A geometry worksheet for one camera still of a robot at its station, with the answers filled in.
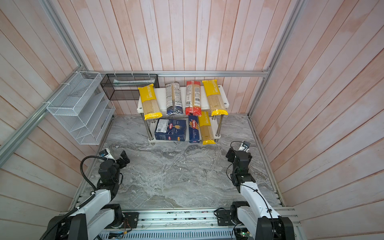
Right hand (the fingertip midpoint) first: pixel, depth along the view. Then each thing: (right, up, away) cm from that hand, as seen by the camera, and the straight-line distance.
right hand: (238, 148), depth 86 cm
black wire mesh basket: (-74, +41, +18) cm, 87 cm away
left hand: (-70, -4, +1) cm, 71 cm away
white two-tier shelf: (-8, +18, +25) cm, 31 cm away
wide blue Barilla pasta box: (-41, +11, +9) cm, 43 cm away
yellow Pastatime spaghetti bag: (-17, +7, +11) cm, 22 cm away
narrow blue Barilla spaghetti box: (-26, +9, +12) cm, 30 cm away
